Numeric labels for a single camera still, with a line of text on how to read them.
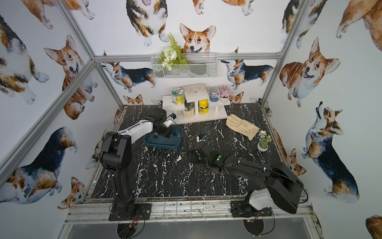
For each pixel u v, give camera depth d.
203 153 0.63
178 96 0.95
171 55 0.78
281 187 0.42
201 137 0.75
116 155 0.53
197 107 1.10
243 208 0.67
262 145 0.93
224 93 0.93
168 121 0.91
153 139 1.03
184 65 0.84
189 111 1.07
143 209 0.73
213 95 0.98
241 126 1.07
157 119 0.79
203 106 1.09
